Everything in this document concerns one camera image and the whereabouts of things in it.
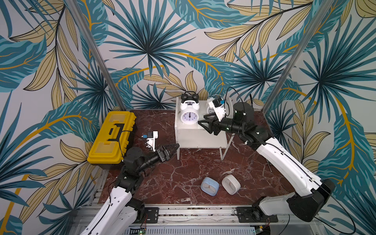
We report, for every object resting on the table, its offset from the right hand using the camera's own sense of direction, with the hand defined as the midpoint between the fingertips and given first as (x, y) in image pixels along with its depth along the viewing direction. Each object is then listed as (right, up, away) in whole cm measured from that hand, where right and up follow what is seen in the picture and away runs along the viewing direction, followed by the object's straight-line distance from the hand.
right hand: (202, 118), depth 67 cm
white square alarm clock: (+16, -35, +11) cm, 40 cm away
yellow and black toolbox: (-49, -14, +13) cm, 53 cm away
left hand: (-12, -14, +1) cm, 18 cm away
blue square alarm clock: (+5, -35, +10) cm, 37 cm away
